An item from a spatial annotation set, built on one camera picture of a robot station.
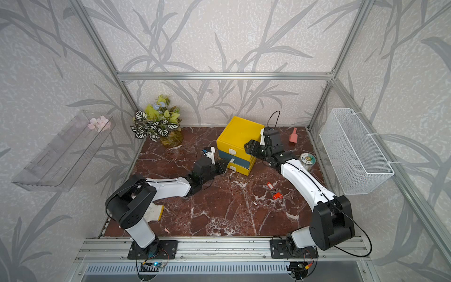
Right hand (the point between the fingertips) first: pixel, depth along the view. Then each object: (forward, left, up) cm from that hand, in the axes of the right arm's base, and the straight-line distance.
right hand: (247, 146), depth 84 cm
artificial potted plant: (+13, +45, +4) cm, 47 cm away
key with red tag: (-10, -12, -21) cm, 27 cm away
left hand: (-3, +9, -9) cm, 13 cm away
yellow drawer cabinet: (0, +8, +2) cm, 8 cm away
